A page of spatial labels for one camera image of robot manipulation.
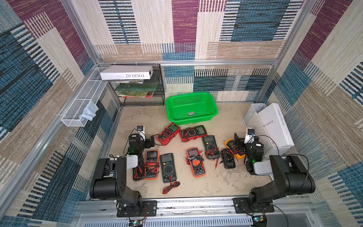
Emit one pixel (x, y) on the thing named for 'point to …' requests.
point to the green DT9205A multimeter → (168, 166)
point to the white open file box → (252, 121)
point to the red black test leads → (173, 185)
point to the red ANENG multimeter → (193, 133)
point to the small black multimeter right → (228, 155)
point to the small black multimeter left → (138, 173)
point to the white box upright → (275, 126)
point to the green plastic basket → (185, 108)
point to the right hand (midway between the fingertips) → (244, 132)
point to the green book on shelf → (136, 90)
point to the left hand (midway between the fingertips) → (145, 135)
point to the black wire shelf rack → (158, 99)
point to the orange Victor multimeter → (151, 164)
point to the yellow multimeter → (228, 143)
